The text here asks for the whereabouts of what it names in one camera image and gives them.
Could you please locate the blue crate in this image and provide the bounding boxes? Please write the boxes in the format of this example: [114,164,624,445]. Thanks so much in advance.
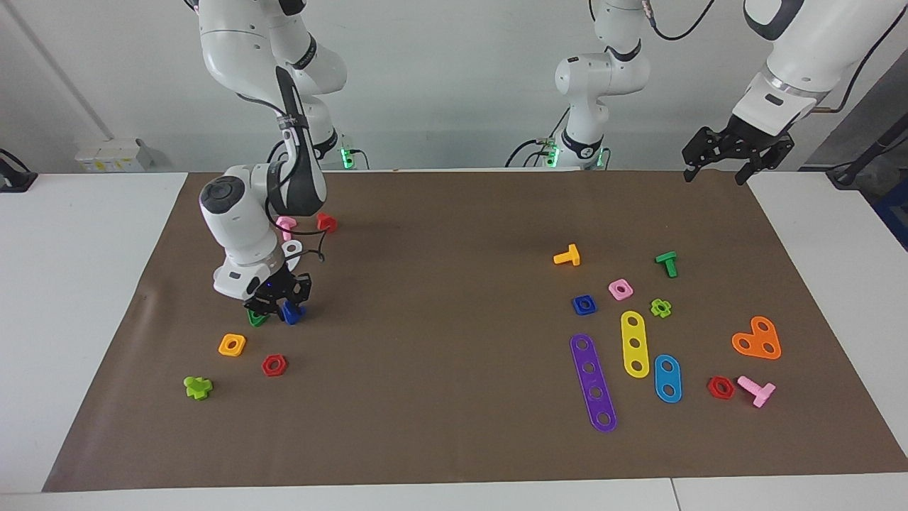
[873,188,908,249]

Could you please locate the black stand pole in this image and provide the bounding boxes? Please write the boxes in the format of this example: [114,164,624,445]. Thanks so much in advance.
[826,117,908,189]

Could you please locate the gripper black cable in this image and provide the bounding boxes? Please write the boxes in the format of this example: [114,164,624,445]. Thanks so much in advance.
[241,67,327,263]
[642,0,908,114]

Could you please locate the black clamp base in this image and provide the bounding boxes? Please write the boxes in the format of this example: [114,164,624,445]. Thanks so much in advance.
[0,148,38,194]

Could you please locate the purple four-hole strip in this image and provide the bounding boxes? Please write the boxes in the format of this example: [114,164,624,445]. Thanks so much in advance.
[570,334,618,433]

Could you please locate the orange three-hole corner plate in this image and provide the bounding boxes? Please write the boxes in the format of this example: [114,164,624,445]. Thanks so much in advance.
[731,316,782,361]

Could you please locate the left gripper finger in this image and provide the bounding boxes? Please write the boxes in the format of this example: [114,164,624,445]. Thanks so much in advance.
[682,126,719,184]
[734,135,795,187]

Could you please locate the blue two-hole strip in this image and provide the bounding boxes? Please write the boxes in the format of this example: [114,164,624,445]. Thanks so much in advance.
[653,354,683,404]

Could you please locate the yellow three-hole strip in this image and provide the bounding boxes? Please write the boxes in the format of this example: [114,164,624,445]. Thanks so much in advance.
[620,310,650,379]

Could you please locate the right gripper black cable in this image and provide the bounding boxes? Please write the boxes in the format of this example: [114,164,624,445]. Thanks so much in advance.
[241,67,327,263]

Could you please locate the white wall socket box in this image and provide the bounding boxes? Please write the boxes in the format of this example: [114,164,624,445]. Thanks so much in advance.
[74,138,153,173]

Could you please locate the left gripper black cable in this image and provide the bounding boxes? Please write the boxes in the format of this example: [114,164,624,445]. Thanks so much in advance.
[642,0,908,114]

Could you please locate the brown table mat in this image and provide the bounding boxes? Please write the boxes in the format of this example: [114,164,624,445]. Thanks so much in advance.
[41,169,908,493]

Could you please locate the black left base cable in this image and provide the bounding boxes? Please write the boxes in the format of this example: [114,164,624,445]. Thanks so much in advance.
[505,137,548,170]

